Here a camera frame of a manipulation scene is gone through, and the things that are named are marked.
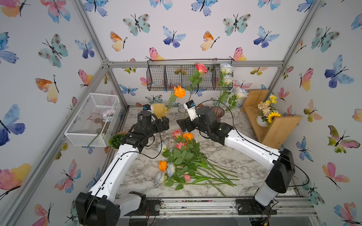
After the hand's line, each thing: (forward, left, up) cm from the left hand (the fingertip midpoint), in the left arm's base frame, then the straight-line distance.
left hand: (164, 117), depth 78 cm
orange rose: (-18, +2, -23) cm, 29 cm away
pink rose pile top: (+4, -6, -20) cm, 21 cm away
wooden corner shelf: (-5, -65, -8) cm, 65 cm away
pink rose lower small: (-24, -12, -25) cm, 37 cm away
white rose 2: (-26, +3, -22) cm, 34 cm away
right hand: (-2, -12, +4) cm, 13 cm away
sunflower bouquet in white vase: (+7, -62, -5) cm, 62 cm away
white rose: (-20, -3, -22) cm, 30 cm away
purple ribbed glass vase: (+12, -34, -9) cm, 37 cm away
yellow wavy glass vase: (+14, +5, -9) cm, 18 cm away
